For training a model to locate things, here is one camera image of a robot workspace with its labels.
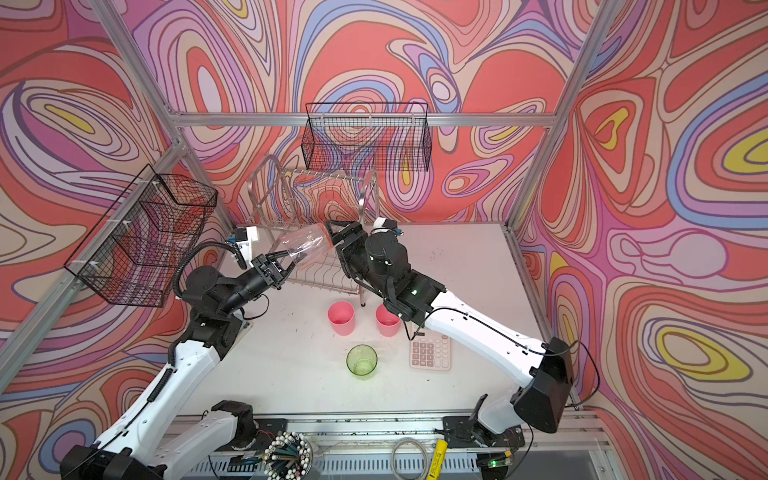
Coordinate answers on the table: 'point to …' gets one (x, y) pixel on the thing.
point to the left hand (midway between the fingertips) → (306, 256)
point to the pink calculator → (430, 351)
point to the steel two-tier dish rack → (299, 211)
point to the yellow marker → (439, 460)
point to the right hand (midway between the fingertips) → (327, 240)
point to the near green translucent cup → (361, 361)
